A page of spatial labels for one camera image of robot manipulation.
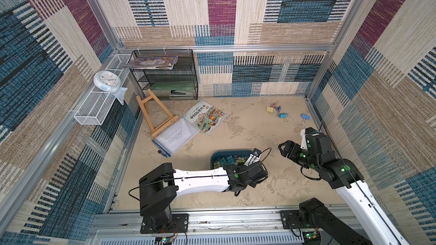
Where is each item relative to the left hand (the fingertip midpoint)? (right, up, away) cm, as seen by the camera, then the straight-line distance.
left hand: (254, 169), depth 79 cm
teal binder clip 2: (+25, +24, +30) cm, 46 cm away
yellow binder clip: (-5, +1, +11) cm, 12 cm away
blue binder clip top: (+21, +29, +30) cm, 47 cm away
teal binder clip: (-10, +2, +10) cm, 14 cm away
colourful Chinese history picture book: (-25, +24, +31) cm, 46 cm away
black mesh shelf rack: (-42, +45, +31) cm, 69 cm away
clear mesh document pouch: (-42, +12, +22) cm, 49 cm away
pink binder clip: (+20, +31, +35) cm, 51 cm away
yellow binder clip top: (+17, +28, +32) cm, 46 cm away
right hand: (+12, +12, -6) cm, 17 cm away
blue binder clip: (+38, +24, +29) cm, 53 cm away
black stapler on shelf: (-45, +39, +33) cm, 68 cm away
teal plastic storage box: (-18, +4, +11) cm, 21 cm away
